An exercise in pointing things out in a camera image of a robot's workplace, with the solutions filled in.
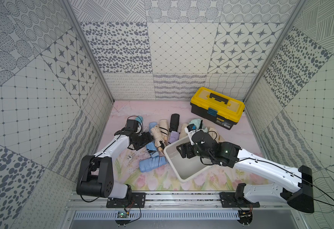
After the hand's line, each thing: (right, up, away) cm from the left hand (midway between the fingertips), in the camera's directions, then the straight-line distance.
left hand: (149, 139), depth 89 cm
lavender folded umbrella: (+16, +1, +6) cm, 17 cm away
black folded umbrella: (+16, +10, +16) cm, 25 cm away
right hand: (+21, -1, -17) cm, 27 cm away
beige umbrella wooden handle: (+5, +1, +3) cm, 6 cm away
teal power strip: (-10, +12, +18) cm, 24 cm away
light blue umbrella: (+2, -6, -1) cm, 6 cm away
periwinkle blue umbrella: (+4, -13, -5) cm, 14 cm away
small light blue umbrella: (0, +8, +12) cm, 14 cm away
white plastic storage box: (+23, -16, -7) cm, 29 cm away
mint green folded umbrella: (+32, +10, +9) cm, 35 cm away
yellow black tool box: (+48, +20, +6) cm, 52 cm away
